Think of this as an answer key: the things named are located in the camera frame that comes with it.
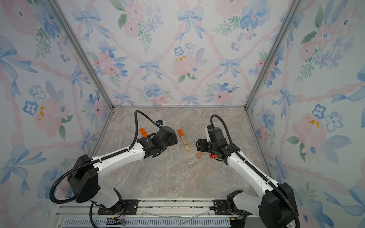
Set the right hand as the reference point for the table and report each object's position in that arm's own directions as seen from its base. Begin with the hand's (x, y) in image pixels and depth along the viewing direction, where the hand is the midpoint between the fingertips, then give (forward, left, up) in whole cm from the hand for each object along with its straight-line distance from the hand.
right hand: (201, 143), depth 83 cm
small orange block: (+16, +40, -12) cm, 45 cm away
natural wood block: (-1, 0, -13) cm, 13 cm away
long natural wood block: (+10, +11, -12) cm, 19 cm away
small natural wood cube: (+4, +8, -12) cm, 15 cm away
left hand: (+3, +16, +2) cm, 17 cm away
